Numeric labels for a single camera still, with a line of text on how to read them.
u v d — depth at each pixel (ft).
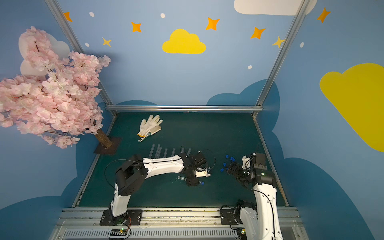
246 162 2.39
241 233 2.40
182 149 3.25
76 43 2.64
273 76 3.16
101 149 3.22
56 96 1.88
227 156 3.19
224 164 3.05
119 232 2.38
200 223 2.41
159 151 3.23
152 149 3.25
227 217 2.43
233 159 3.13
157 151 3.23
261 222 1.40
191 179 2.56
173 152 3.23
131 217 2.41
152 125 3.69
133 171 1.79
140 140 3.42
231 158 3.14
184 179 2.85
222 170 2.97
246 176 2.08
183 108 4.06
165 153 3.22
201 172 2.49
